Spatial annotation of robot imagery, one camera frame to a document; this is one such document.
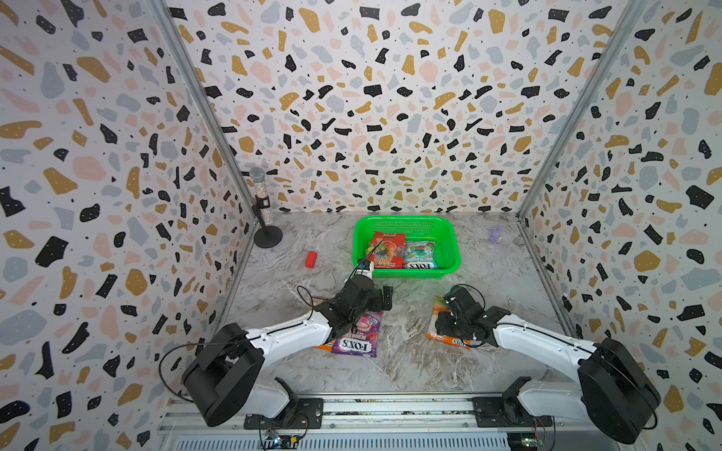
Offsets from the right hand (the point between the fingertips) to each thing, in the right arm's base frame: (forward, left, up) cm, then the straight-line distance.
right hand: (440, 324), depth 88 cm
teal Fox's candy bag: (+26, +5, +2) cm, 27 cm away
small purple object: (+37, -25, +1) cm, 44 cm away
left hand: (+7, +18, +10) cm, 22 cm away
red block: (+24, +45, +1) cm, 51 cm away
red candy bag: (+27, +17, +3) cm, 32 cm away
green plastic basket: (+35, -5, +4) cm, 36 cm away
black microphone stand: (+36, +65, +1) cm, 74 cm away
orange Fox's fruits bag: (-7, +35, -1) cm, 36 cm away
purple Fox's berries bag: (-6, +25, 0) cm, 25 cm away
